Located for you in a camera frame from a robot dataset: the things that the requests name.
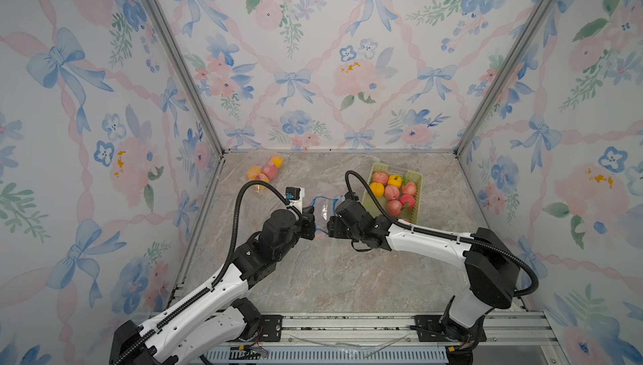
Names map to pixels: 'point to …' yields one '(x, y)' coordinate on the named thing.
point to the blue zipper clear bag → (325, 209)
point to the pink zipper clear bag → (263, 177)
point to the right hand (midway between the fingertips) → (335, 225)
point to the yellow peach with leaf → (395, 180)
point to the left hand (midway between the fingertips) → (314, 207)
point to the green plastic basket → (398, 190)
